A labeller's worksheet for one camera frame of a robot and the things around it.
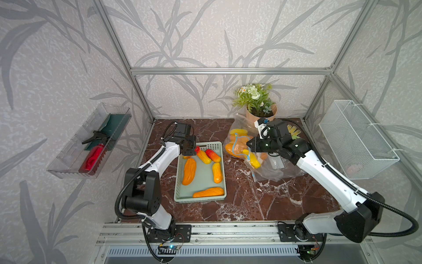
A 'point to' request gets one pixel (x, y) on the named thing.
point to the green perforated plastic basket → (201, 177)
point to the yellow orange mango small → (203, 156)
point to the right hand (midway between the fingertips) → (246, 142)
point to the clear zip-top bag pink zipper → (239, 121)
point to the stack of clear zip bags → (274, 167)
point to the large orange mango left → (189, 171)
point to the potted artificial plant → (255, 97)
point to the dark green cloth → (111, 130)
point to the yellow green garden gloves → (294, 133)
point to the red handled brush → (93, 160)
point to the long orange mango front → (210, 192)
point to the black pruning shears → (98, 135)
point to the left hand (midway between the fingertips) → (198, 140)
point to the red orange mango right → (214, 156)
